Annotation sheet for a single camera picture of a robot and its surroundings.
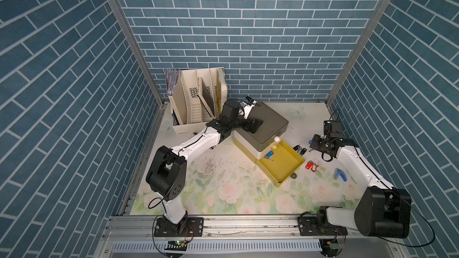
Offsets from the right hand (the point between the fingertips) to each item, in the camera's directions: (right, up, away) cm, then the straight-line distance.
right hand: (317, 143), depth 88 cm
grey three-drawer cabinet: (-31, 0, -7) cm, 32 cm away
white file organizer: (-69, +15, +17) cm, 73 cm away
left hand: (-30, +12, -3) cm, 32 cm away
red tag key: (-3, -12, +4) cm, 13 cm away
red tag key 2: (0, -13, +3) cm, 14 cm away
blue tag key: (-23, -7, +6) cm, 25 cm away
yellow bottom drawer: (-14, -11, +6) cm, 18 cm away
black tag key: (-3, -6, +11) cm, 12 cm away
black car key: (-6, -5, +11) cm, 13 cm away
